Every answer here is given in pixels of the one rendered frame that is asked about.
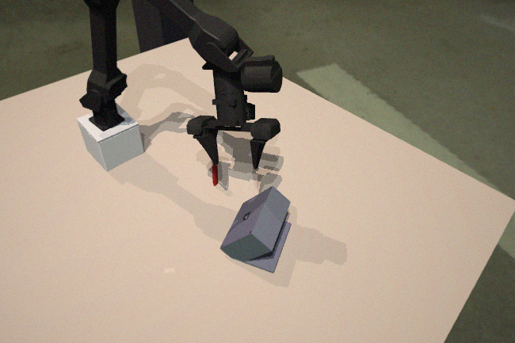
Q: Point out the red peg with grey band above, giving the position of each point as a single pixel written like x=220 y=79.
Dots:
x=214 y=173

